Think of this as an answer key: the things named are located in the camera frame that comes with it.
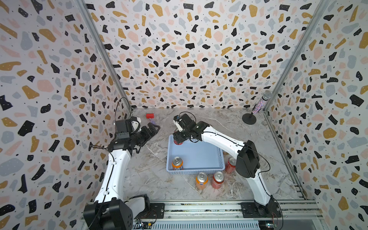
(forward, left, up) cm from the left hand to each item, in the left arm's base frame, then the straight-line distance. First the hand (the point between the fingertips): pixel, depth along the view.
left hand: (155, 130), depth 77 cm
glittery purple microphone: (+18, -64, +8) cm, 67 cm away
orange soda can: (-13, -11, -14) cm, 22 cm away
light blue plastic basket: (-6, -19, -22) cm, 30 cm away
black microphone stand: (+30, -67, -25) cm, 77 cm away
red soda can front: (-22, -33, -14) cm, 42 cm away
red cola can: (+2, -9, -15) cm, 18 cm away
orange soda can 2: (-22, -24, -15) cm, 36 cm away
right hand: (+4, -11, -10) cm, 15 cm away
